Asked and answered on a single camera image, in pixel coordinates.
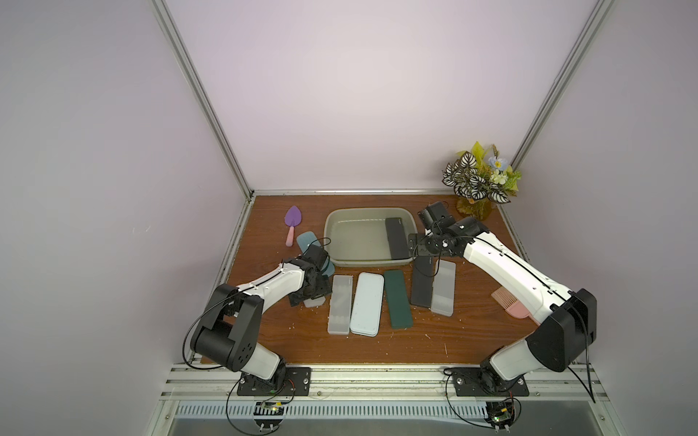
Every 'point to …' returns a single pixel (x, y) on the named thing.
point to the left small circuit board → (268, 408)
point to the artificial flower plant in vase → (479, 180)
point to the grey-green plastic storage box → (356, 236)
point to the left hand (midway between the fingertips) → (320, 292)
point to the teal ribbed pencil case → (305, 238)
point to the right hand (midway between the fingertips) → (425, 240)
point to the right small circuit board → (500, 414)
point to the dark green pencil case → (400, 312)
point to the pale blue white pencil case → (367, 304)
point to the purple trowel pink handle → (293, 217)
